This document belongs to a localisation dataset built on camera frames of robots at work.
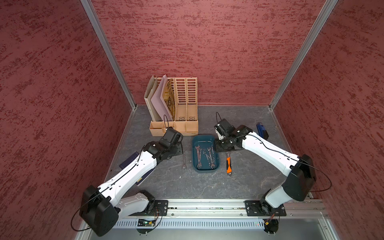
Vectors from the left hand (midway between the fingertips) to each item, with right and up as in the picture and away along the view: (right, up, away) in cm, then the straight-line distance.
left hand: (177, 151), depth 80 cm
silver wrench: (+12, -3, +15) cm, 19 cm away
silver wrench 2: (+20, -11, +8) cm, 24 cm away
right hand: (+22, 0, +1) cm, 22 cm away
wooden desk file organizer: (+3, +21, +34) cm, 40 cm away
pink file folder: (-13, +27, +9) cm, 32 cm away
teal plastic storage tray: (+16, -7, +12) cm, 21 cm away
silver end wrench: (+3, -11, +8) cm, 14 cm away
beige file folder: (-18, +21, +14) cm, 31 cm away
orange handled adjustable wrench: (+30, -10, +9) cm, 33 cm away
